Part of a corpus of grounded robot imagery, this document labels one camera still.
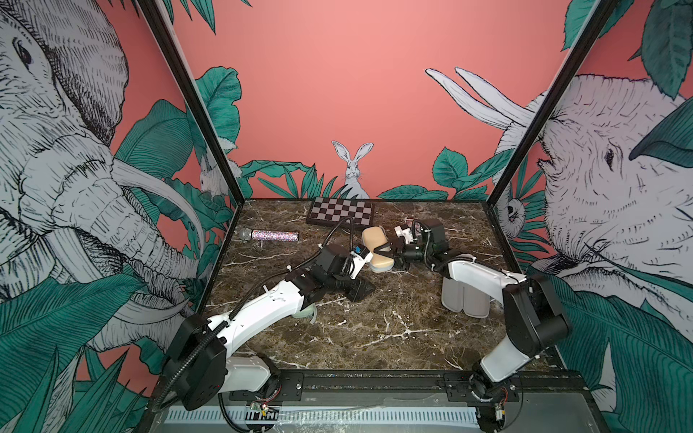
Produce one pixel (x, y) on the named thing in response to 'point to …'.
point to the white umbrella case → (373, 236)
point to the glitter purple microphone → (277, 235)
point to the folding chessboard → (333, 211)
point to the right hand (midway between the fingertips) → (375, 251)
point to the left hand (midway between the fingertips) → (370, 280)
